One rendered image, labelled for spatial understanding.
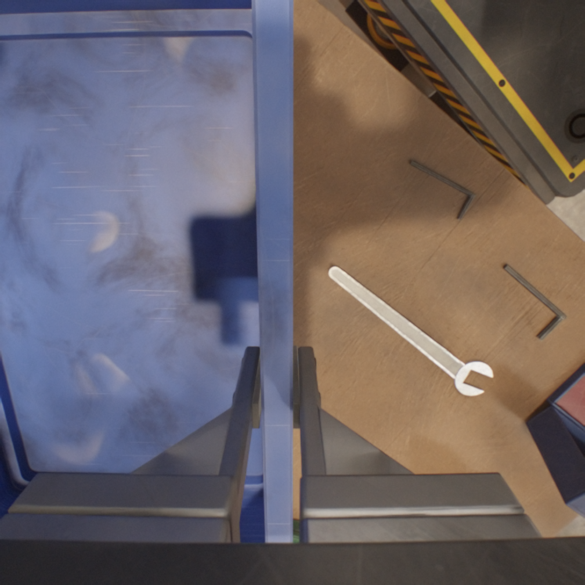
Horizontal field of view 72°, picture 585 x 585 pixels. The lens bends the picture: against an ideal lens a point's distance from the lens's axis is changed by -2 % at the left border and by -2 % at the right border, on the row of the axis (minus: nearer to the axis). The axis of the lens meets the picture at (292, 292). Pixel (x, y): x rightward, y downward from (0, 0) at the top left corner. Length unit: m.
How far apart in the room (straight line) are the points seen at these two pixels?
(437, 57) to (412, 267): 0.28
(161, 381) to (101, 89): 0.17
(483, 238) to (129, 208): 0.35
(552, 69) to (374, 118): 0.30
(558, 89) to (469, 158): 0.24
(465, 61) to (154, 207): 0.47
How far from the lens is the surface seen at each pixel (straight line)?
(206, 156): 0.23
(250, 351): 0.15
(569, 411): 0.60
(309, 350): 0.15
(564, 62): 0.68
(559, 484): 0.52
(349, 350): 0.47
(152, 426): 0.30
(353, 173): 0.42
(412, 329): 0.47
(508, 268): 0.48
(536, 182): 0.66
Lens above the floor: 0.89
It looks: 72 degrees down
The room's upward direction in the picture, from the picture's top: 179 degrees clockwise
